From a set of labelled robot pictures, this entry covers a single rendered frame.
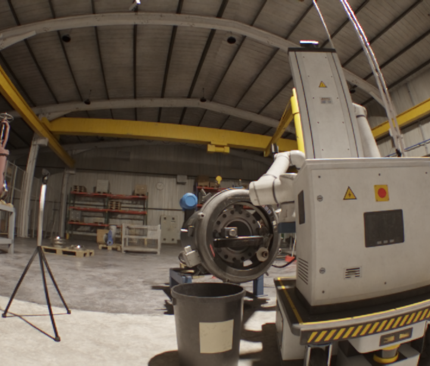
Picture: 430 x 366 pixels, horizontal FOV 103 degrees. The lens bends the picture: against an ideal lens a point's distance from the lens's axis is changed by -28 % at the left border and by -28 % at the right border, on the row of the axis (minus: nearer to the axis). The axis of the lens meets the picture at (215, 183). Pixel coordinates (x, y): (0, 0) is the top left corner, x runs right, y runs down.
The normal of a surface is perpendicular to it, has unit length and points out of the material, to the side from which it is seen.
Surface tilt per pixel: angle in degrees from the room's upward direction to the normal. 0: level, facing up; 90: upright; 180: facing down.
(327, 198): 90
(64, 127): 90
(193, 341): 93
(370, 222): 90
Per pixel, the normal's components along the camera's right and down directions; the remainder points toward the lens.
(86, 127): 0.27, -0.22
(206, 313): -0.04, -0.17
